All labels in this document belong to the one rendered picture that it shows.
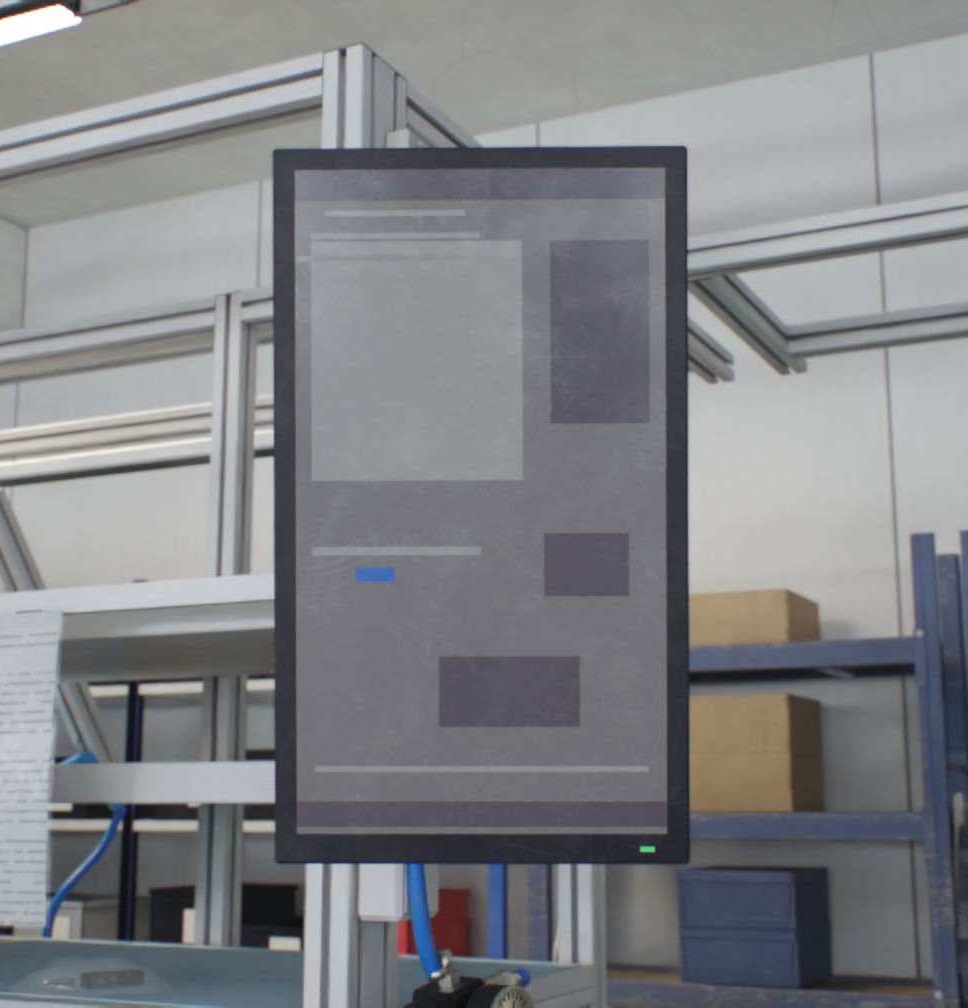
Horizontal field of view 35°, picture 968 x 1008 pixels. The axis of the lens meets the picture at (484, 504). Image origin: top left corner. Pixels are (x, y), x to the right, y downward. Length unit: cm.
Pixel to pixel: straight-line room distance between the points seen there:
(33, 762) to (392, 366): 64
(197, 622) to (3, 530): 109
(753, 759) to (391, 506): 324
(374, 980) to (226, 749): 77
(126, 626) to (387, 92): 61
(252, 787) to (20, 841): 23
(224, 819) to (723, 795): 237
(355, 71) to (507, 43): 347
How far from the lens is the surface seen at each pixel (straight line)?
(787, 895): 428
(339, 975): 139
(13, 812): 159
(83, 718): 278
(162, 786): 161
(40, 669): 158
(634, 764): 111
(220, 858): 214
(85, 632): 169
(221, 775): 157
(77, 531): 616
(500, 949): 445
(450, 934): 488
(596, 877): 189
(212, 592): 147
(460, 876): 514
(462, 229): 111
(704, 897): 434
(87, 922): 534
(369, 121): 153
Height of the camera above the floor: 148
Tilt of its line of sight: 11 degrees up
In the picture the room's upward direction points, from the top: straight up
